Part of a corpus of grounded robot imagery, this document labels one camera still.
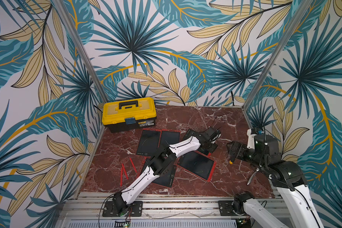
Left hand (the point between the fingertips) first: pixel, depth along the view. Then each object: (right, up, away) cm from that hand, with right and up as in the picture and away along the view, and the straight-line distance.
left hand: (213, 148), depth 95 cm
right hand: (+3, +6, -27) cm, 28 cm away
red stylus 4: (-52, -9, -7) cm, 53 cm away
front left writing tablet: (-31, -16, -11) cm, 36 cm away
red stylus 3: (-56, -12, -9) cm, 58 cm away
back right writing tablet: (-13, +10, -20) cm, 26 cm away
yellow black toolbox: (-58, +23, -2) cm, 62 cm away
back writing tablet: (-43, +4, +3) cm, 44 cm away
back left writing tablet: (-30, +7, +6) cm, 31 cm away
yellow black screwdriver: (+10, -7, -5) cm, 14 cm away
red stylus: (-3, -13, -9) cm, 16 cm away
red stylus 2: (-58, -14, -11) cm, 60 cm away
